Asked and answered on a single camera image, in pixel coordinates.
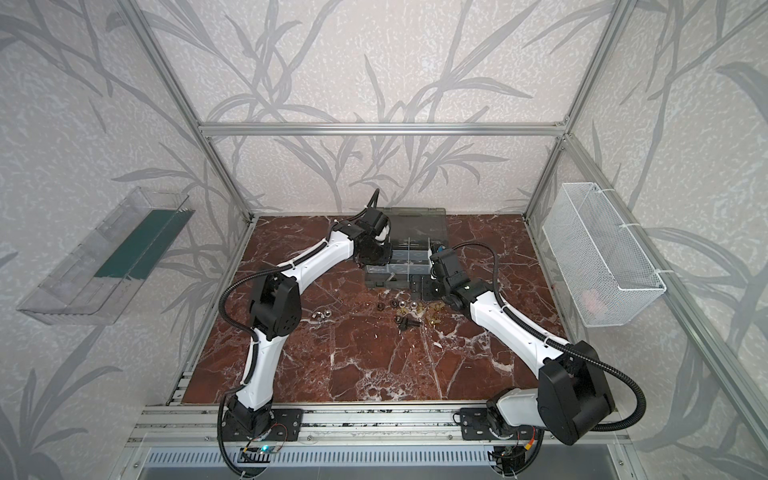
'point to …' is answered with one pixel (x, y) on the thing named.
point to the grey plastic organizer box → (414, 231)
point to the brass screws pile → (430, 309)
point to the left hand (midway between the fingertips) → (394, 251)
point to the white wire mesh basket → (610, 274)
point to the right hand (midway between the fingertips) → (426, 274)
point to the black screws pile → (394, 303)
